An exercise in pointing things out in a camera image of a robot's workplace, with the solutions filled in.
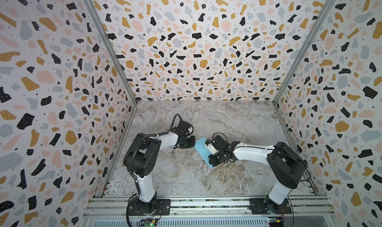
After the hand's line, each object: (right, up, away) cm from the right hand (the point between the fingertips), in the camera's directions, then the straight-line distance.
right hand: (207, 159), depth 88 cm
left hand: (-7, +9, +6) cm, 13 cm away
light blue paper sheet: (-4, +8, +6) cm, 11 cm away
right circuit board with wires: (+33, -25, -17) cm, 44 cm away
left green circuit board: (-28, -24, -18) cm, 41 cm away
